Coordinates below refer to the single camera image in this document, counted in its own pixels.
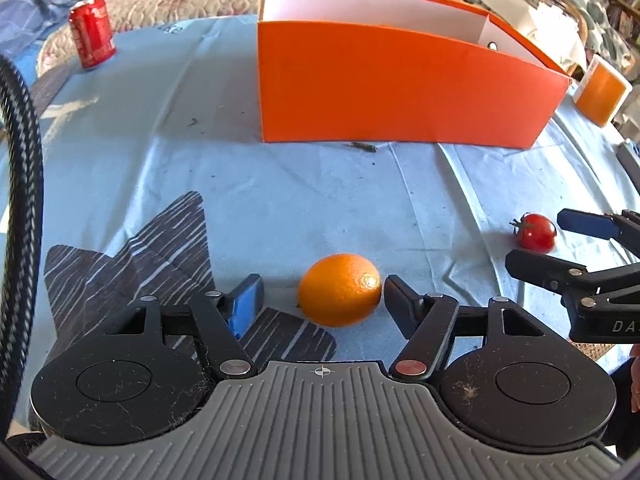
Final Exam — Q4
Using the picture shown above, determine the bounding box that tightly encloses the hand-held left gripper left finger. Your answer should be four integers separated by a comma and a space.
112, 274, 264, 380

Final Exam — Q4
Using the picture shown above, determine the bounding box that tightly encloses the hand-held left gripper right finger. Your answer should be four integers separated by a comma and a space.
384, 275, 548, 381

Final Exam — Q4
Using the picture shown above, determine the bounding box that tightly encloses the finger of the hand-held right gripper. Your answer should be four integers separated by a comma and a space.
556, 208, 640, 261
505, 248, 601, 311

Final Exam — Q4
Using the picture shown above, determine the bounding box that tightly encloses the red cherry tomato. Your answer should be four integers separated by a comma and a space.
510, 212, 557, 254

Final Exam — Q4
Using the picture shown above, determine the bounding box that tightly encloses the small orange kumquat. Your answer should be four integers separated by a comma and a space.
298, 253, 382, 328

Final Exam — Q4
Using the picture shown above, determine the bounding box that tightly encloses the orange cardboard box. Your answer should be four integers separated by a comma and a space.
257, 0, 572, 150

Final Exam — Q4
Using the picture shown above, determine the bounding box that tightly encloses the person's right hand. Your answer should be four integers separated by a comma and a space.
630, 342, 640, 411

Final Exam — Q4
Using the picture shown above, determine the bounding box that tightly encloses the dark grey rectangular box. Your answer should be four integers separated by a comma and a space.
616, 141, 640, 186

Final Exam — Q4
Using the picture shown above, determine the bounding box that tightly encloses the orange cup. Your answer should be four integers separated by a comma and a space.
572, 55, 631, 128

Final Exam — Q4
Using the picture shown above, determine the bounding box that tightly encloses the light blue printed cloth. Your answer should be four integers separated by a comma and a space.
10, 15, 640, 411

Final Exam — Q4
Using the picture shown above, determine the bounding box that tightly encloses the white bulky object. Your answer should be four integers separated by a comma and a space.
500, 0, 586, 71

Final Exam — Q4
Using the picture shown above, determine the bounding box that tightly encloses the wicker chair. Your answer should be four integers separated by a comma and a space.
542, 0, 640, 81

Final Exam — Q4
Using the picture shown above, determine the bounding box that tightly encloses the beige quilted bedspread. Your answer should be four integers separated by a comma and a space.
37, 0, 481, 56

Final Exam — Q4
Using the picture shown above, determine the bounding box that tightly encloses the red soda can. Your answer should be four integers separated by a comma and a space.
68, 0, 117, 70

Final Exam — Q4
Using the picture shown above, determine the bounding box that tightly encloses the blue crumpled sheet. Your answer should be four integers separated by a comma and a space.
0, 0, 83, 61

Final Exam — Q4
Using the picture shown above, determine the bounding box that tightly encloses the black braided cable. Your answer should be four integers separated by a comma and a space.
0, 55, 47, 411

